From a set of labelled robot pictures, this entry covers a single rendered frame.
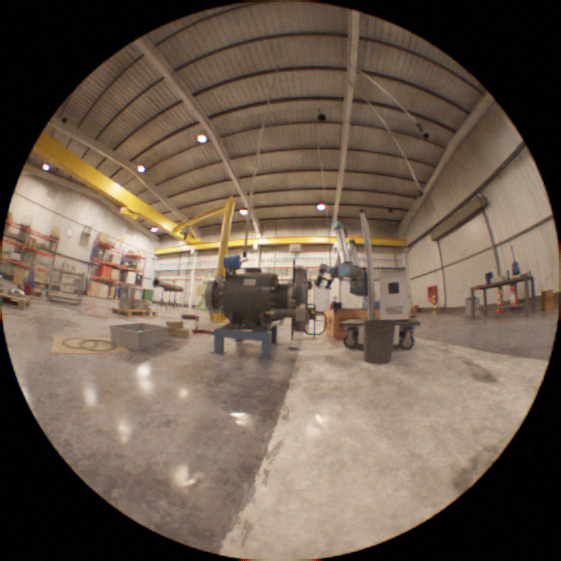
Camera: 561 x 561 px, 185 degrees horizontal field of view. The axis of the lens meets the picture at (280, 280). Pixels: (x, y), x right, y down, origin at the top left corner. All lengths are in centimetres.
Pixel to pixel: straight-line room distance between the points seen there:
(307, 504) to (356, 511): 12
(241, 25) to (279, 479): 827
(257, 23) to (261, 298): 791
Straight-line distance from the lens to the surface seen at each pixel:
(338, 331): 273
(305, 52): 787
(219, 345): 176
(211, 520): 52
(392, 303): 203
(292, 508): 53
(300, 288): 162
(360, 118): 943
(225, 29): 787
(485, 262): 958
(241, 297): 177
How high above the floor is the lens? 48
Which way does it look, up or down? 9 degrees up
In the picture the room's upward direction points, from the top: 2 degrees clockwise
